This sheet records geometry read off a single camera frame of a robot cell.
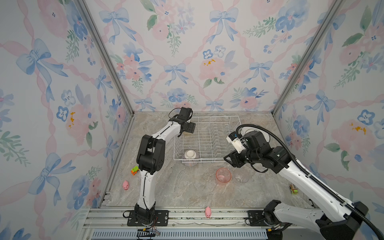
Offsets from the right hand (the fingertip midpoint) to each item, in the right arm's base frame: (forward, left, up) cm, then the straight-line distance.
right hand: (228, 154), depth 73 cm
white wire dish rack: (+22, +10, -21) cm, 32 cm away
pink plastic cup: (-3, 0, -21) cm, 21 cm away
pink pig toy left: (-10, +54, -18) cm, 58 cm away
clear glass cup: (-2, -11, -21) cm, 24 cm away
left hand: (+29, +21, -11) cm, 38 cm away
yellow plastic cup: (+27, +23, -19) cm, 40 cm away
